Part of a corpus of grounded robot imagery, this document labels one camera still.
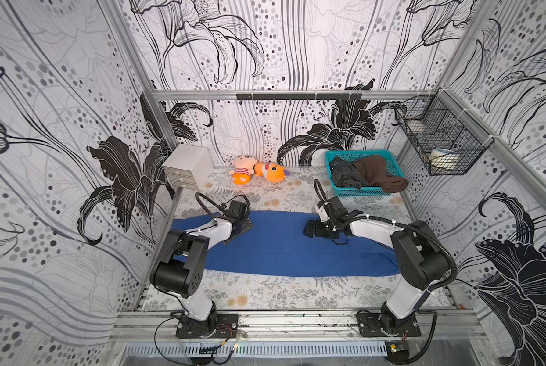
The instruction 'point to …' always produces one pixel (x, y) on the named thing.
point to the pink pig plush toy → (244, 165)
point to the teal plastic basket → (361, 173)
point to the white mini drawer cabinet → (190, 166)
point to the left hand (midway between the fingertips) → (242, 231)
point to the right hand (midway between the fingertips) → (315, 229)
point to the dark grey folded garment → (344, 174)
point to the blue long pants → (280, 244)
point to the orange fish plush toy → (273, 173)
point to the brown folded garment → (375, 168)
